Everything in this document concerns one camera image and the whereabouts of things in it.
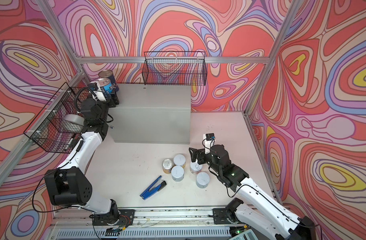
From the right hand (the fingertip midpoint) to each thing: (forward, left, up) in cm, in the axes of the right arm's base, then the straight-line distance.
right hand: (198, 150), depth 76 cm
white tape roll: (+9, +61, +14) cm, 63 cm away
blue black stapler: (-12, +24, -18) cm, 33 cm away
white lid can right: (-10, -2, -14) cm, 18 cm away
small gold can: (-1, +18, -13) cm, 22 cm away
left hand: (+25, +45, +23) cm, 57 cm away
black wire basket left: (+11, +71, +11) cm, 72 cm away
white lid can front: (-6, +11, -13) cm, 19 cm away
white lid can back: (+2, +10, -13) cm, 17 cm away
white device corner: (-35, -21, -16) cm, 44 cm away
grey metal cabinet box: (+40, +28, -12) cm, 50 cm away
